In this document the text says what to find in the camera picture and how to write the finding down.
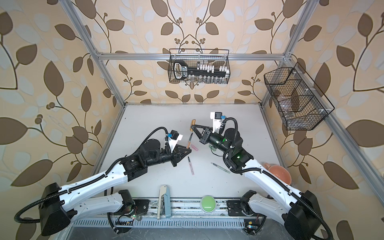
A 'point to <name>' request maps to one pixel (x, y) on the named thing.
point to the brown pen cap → (193, 122)
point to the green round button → (208, 204)
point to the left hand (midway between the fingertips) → (191, 150)
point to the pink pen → (191, 169)
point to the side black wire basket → (301, 104)
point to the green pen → (223, 169)
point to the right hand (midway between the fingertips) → (192, 128)
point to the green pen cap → (213, 148)
